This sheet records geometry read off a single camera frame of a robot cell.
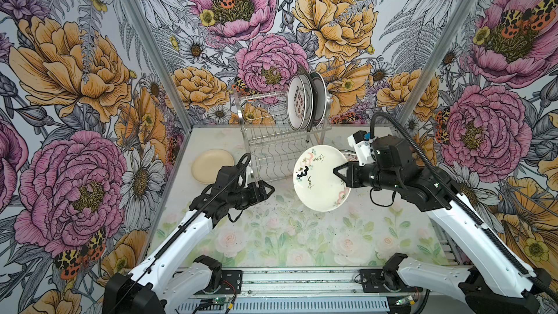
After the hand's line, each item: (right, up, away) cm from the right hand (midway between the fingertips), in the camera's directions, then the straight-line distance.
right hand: (338, 178), depth 64 cm
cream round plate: (-53, +1, +41) cm, 67 cm away
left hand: (-22, -10, +14) cm, 28 cm away
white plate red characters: (-11, +26, +19) cm, 34 cm away
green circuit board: (-36, -40, +7) cm, 55 cm away
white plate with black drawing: (-6, -3, +4) cm, 8 cm away
